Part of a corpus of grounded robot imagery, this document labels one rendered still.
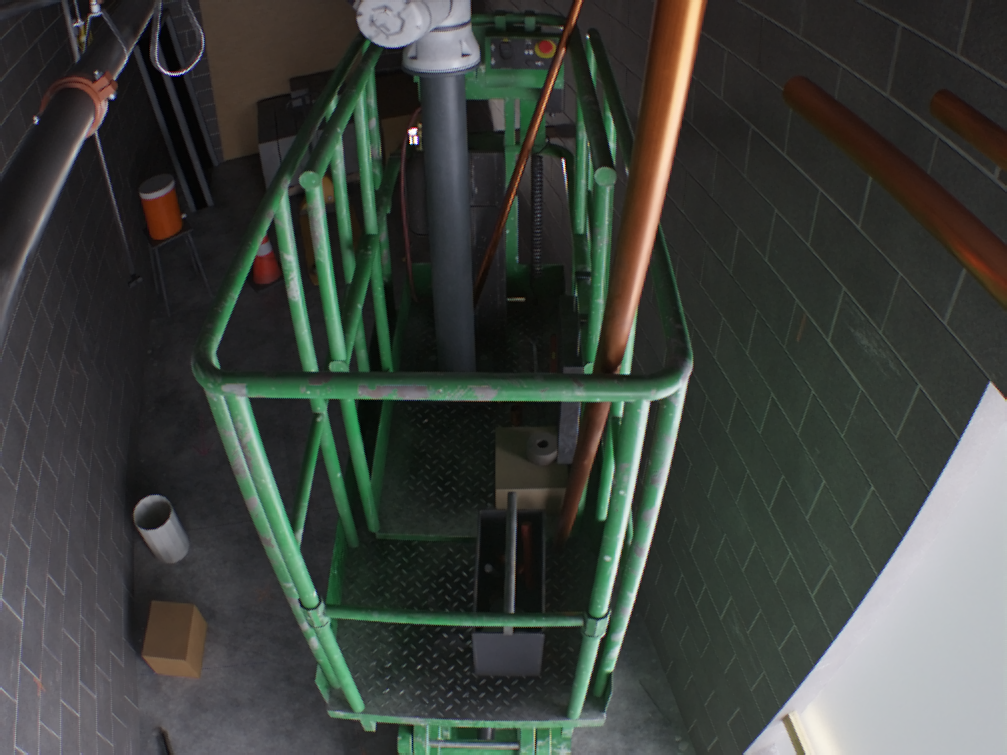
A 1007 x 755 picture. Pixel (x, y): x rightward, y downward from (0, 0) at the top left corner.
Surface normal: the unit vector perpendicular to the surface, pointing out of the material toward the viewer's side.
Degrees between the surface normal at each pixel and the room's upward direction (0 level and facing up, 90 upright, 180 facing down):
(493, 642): 90
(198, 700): 0
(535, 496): 90
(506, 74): 90
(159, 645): 0
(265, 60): 90
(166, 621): 0
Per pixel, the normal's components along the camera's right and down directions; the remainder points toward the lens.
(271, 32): 0.24, 0.67
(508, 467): -0.02, -0.72
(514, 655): -0.04, 0.69
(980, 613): -0.97, 0.18
